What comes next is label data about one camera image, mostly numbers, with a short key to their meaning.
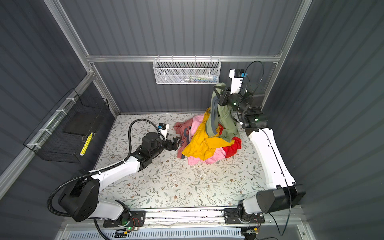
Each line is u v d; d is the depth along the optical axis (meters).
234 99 0.56
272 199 0.48
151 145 0.65
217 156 0.89
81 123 0.78
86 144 0.69
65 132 0.73
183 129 1.01
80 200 0.43
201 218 0.75
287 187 0.39
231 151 0.91
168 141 0.74
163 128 0.72
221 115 0.74
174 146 0.77
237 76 0.55
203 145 0.89
